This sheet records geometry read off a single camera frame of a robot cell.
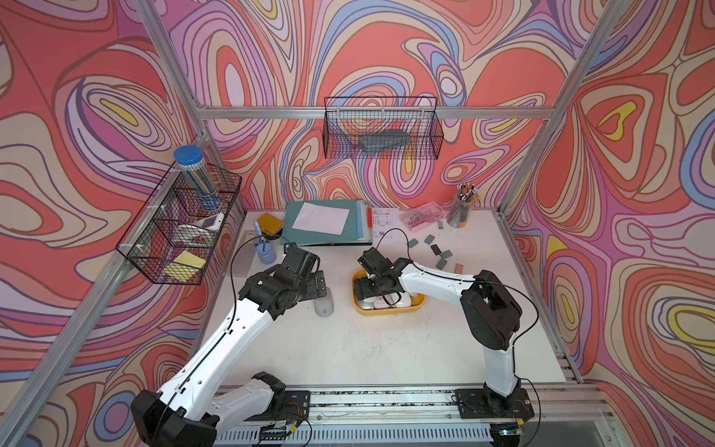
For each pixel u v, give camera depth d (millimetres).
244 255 1072
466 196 1024
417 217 1182
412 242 1102
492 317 503
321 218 1160
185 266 631
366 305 908
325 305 905
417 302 898
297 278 541
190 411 375
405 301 885
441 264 1021
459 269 1015
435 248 1076
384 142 885
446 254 1058
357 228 1113
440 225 1150
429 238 1111
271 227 1078
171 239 746
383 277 694
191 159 702
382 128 848
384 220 1185
